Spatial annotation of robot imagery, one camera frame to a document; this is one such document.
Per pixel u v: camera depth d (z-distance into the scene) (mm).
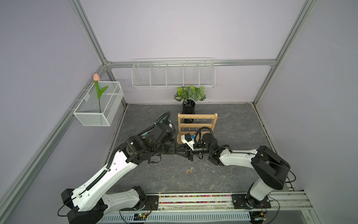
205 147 671
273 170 455
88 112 660
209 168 863
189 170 852
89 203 373
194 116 788
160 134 451
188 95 936
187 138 652
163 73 979
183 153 694
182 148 711
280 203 750
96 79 789
